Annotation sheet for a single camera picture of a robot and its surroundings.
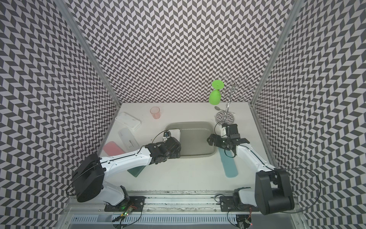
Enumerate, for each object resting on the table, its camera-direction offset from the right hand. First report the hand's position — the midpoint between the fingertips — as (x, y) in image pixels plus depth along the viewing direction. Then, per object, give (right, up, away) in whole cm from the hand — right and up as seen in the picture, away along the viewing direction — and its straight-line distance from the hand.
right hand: (213, 143), depth 87 cm
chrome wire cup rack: (+12, +16, +15) cm, 25 cm away
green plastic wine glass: (+1, +30, +1) cm, 30 cm away
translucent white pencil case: (-57, 0, +9) cm, 57 cm away
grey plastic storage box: (-12, +3, +8) cm, 15 cm away
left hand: (-26, -5, -2) cm, 26 cm away
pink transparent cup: (-40, +20, +17) cm, 48 cm away
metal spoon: (+9, +23, +31) cm, 40 cm away
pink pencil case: (-68, -5, +8) cm, 69 cm away
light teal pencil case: (+9, -11, 0) cm, 15 cm away
